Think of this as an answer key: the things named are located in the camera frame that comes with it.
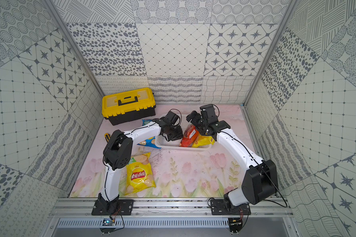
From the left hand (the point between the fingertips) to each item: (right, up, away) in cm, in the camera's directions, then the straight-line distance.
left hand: (185, 134), depth 94 cm
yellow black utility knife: (-53, -2, +5) cm, 53 cm away
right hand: (+3, +8, -11) cm, 14 cm away
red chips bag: (+3, +1, -14) cm, 14 cm away
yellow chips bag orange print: (+10, -3, -9) cm, 13 cm away
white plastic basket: (-6, -6, -3) cm, 10 cm away
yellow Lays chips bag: (-25, -20, -14) cm, 35 cm away
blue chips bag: (-22, -5, -1) cm, 23 cm away
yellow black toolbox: (-38, +18, +4) cm, 42 cm away
